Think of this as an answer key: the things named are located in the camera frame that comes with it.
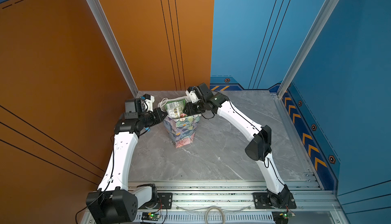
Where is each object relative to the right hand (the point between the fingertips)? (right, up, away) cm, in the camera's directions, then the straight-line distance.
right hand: (185, 110), depth 84 cm
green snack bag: (-5, +1, -3) cm, 6 cm away
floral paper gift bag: (-1, -11, -2) cm, 11 cm away
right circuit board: (+46, -49, -14) cm, 69 cm away
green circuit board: (-15, -50, -13) cm, 53 cm away
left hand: (-8, -1, -8) cm, 11 cm away
